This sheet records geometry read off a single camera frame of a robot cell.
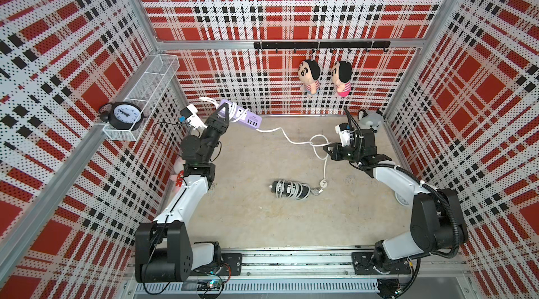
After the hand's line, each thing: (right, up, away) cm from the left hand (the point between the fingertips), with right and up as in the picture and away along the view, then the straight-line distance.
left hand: (231, 104), depth 71 cm
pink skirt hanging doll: (+44, +17, +22) cm, 53 cm away
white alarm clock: (+49, -26, -18) cm, 58 cm away
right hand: (+37, -15, +16) cm, 43 cm away
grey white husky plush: (+59, -4, +23) cm, 63 cm away
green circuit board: (-10, -63, +1) cm, 64 cm away
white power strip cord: (+33, -13, +18) cm, 40 cm away
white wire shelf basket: (-36, +6, +10) cm, 38 cm away
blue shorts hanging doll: (+29, +17, +20) cm, 39 cm away
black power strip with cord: (+21, -33, +15) cm, 42 cm away
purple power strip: (+6, -5, +2) cm, 8 cm away
